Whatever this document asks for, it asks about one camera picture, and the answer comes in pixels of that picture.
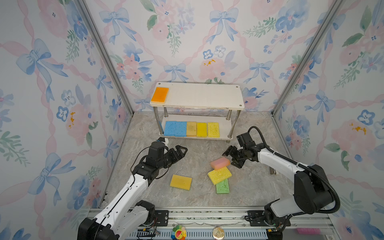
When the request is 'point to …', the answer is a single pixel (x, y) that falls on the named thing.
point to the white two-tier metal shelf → (196, 110)
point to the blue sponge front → (180, 129)
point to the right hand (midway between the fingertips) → (225, 156)
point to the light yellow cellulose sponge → (218, 175)
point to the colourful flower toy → (178, 233)
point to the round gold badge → (218, 233)
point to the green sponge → (223, 187)
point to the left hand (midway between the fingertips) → (183, 151)
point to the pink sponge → (219, 163)
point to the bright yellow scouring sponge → (201, 129)
